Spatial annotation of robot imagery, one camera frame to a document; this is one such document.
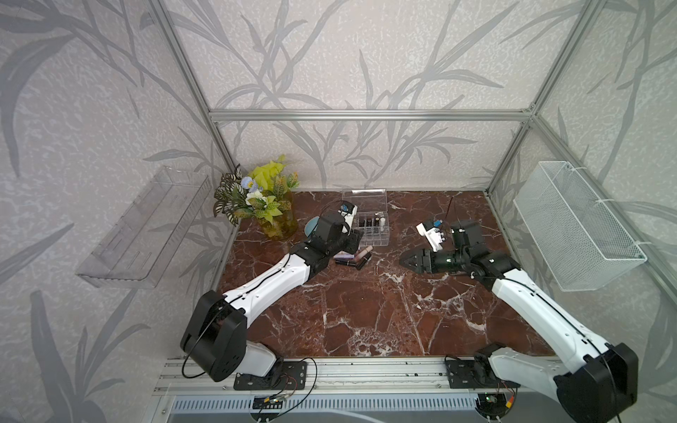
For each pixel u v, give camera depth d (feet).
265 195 2.89
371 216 3.42
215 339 1.36
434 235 2.28
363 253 3.24
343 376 2.47
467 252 1.93
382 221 3.34
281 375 2.29
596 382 1.22
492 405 2.44
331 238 2.04
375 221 3.34
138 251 2.07
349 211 2.37
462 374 2.39
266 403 2.29
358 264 3.16
